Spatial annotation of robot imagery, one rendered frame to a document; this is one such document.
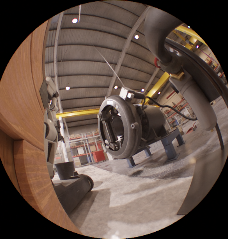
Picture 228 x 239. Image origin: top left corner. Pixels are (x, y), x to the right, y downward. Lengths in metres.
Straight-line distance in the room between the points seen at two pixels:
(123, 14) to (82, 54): 5.29
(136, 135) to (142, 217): 0.57
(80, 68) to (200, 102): 8.57
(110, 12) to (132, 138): 8.71
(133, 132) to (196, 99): 0.52
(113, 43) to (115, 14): 3.11
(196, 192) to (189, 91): 0.38
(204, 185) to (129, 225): 0.32
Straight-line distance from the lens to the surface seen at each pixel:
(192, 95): 0.31
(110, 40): 8.66
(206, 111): 0.31
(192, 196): 0.41
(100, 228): 0.44
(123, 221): 0.43
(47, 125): 0.71
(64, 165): 1.19
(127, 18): 9.16
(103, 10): 8.55
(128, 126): 0.66
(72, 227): 0.17
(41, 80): 0.16
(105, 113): 0.92
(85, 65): 8.54
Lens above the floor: 0.31
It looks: 23 degrees up
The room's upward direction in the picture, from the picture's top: 21 degrees counter-clockwise
